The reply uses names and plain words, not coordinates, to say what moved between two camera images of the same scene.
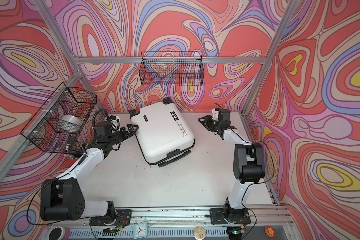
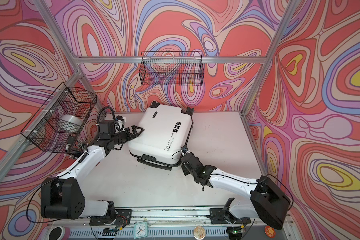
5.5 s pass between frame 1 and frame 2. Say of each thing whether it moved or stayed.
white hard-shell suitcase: moved
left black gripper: stayed
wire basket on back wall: stayed
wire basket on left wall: stayed
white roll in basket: stayed
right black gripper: moved
